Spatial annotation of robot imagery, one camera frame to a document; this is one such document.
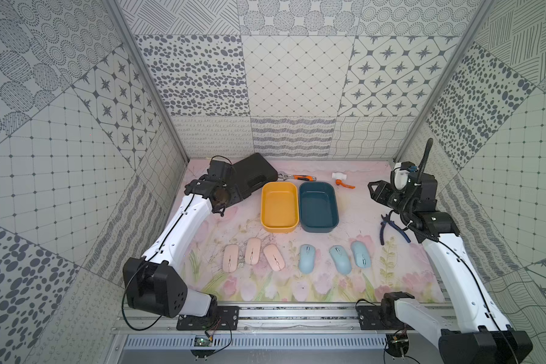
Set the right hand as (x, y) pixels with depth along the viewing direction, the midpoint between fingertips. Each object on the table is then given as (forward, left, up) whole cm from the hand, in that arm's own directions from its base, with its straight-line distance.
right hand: (372, 189), depth 75 cm
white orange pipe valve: (+26, +3, -24) cm, 36 cm away
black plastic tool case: (+27, +46, -21) cm, 58 cm away
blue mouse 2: (-12, 0, -25) cm, 28 cm away
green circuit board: (-41, +56, -28) cm, 75 cm away
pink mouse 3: (-14, +34, -25) cm, 44 cm away
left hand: (0, +47, -6) cm, 47 cm away
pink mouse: (-15, +51, -25) cm, 58 cm away
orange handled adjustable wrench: (+28, +24, -26) cm, 45 cm away
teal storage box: (+11, +15, -27) cm, 33 cm away
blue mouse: (-14, +21, -25) cm, 36 cm away
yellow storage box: (+8, +32, -23) cm, 40 cm away
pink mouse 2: (-12, +43, -25) cm, 51 cm away
